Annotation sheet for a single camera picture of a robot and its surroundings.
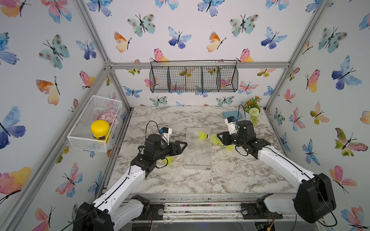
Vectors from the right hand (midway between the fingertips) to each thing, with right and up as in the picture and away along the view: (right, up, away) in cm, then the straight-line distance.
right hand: (220, 133), depth 82 cm
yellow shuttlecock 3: (-3, -4, +1) cm, 5 cm away
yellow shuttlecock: (-9, -3, +17) cm, 20 cm away
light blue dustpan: (+20, +13, +37) cm, 44 cm away
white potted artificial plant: (+26, +17, +19) cm, 36 cm away
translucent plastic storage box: (-12, -14, +14) cm, 23 cm away
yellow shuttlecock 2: (-30, -18, +10) cm, 36 cm away
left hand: (-20, -5, -5) cm, 22 cm away
